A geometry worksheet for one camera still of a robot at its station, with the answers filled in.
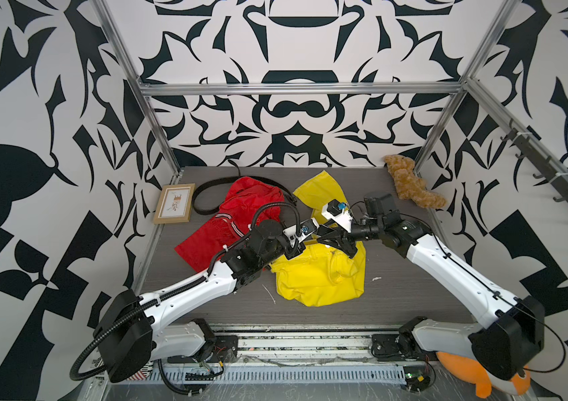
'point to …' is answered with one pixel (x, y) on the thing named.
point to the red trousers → (232, 221)
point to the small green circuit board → (417, 377)
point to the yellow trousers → (321, 274)
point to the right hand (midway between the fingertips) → (320, 229)
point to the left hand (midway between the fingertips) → (302, 220)
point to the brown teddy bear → (408, 185)
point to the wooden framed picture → (175, 204)
